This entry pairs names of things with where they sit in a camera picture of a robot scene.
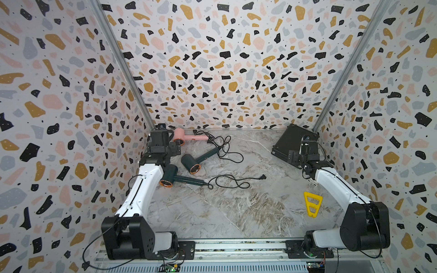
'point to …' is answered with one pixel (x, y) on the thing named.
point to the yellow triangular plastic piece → (310, 205)
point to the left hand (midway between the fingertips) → (167, 144)
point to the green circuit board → (168, 268)
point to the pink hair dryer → (179, 134)
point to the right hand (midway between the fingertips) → (301, 154)
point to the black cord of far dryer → (223, 142)
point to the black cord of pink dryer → (211, 140)
